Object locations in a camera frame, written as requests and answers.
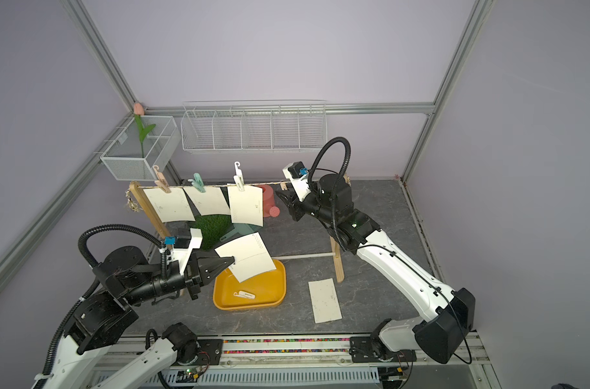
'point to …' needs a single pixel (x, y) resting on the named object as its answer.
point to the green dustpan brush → (244, 228)
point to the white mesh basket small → (124, 157)
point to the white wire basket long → (254, 125)
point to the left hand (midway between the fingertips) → (232, 262)
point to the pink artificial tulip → (143, 131)
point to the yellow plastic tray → (264, 290)
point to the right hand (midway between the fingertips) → (280, 187)
